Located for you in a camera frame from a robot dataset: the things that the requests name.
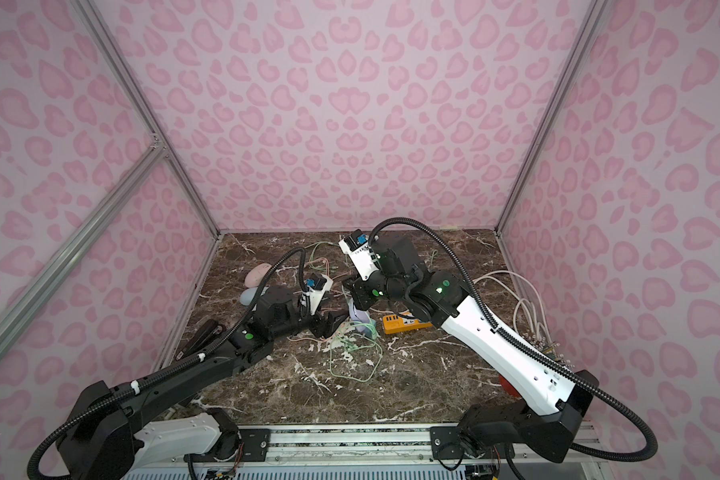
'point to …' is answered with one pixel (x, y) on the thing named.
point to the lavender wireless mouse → (361, 318)
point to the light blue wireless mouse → (248, 295)
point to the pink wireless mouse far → (256, 274)
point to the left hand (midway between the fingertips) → (343, 305)
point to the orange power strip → (394, 324)
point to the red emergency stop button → (508, 387)
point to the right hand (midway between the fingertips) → (345, 284)
